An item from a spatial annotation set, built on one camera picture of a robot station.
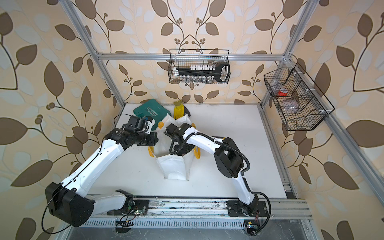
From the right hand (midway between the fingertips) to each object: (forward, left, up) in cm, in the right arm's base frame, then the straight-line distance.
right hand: (185, 151), depth 88 cm
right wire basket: (+14, -60, +25) cm, 67 cm away
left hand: (+2, +15, +14) cm, 20 cm away
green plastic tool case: (+37, +25, 0) cm, 44 cm away
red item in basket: (+20, -56, +25) cm, 64 cm away
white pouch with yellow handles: (-11, +6, +6) cm, 14 cm away
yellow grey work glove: (+38, +5, -4) cm, 39 cm away
